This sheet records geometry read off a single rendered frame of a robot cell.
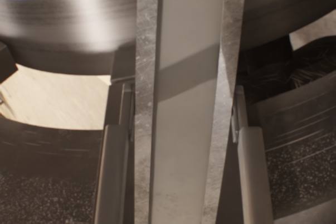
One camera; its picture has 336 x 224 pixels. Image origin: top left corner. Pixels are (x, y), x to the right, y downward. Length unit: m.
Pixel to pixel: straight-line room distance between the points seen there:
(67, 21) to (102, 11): 0.03
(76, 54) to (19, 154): 0.08
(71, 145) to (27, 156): 0.03
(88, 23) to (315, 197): 0.19
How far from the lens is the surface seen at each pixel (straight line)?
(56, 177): 0.34
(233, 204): 0.25
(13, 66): 0.44
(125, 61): 0.35
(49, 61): 0.41
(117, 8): 0.35
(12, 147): 0.38
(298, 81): 0.46
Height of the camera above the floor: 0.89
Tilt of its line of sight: 20 degrees down
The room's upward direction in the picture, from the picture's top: 128 degrees counter-clockwise
